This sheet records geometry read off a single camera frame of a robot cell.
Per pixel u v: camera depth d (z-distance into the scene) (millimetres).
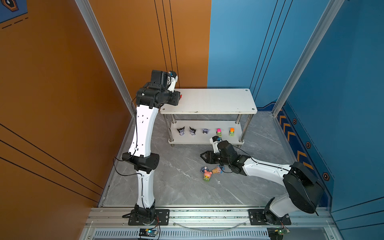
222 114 1197
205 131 968
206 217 755
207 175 827
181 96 808
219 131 985
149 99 497
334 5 694
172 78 646
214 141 783
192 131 950
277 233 706
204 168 871
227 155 659
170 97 645
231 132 977
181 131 940
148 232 706
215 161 742
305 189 442
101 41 806
